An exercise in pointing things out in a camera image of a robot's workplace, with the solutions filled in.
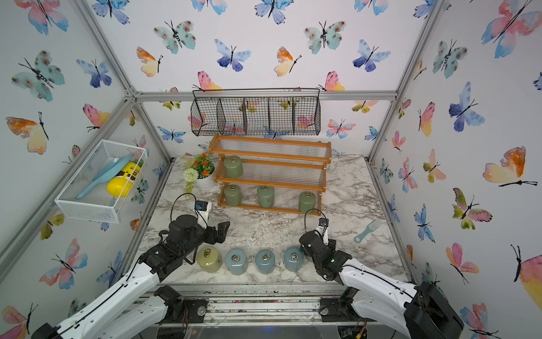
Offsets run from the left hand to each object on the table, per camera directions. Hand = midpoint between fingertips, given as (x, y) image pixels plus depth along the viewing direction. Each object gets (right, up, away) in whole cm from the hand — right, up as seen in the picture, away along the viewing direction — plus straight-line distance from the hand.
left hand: (220, 219), depth 80 cm
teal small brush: (+62, -6, +14) cm, 64 cm away
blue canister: (+7, -15, -3) cm, 16 cm away
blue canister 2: (+17, -15, -2) cm, 23 cm away
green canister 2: (+1, +8, +16) cm, 18 cm away
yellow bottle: (-30, +13, -10) cm, 34 cm away
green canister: (+3, +20, +9) cm, 23 cm away
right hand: (+36, -8, +6) cm, 38 cm away
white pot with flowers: (-15, +19, +19) cm, 31 cm away
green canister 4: (+34, +6, +14) cm, 38 cm away
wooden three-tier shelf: (+16, +18, +36) cm, 43 cm away
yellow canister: (-4, -14, -2) cm, 15 cm away
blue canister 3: (+27, -14, -2) cm, 31 cm away
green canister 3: (+16, +7, +16) cm, 24 cm away
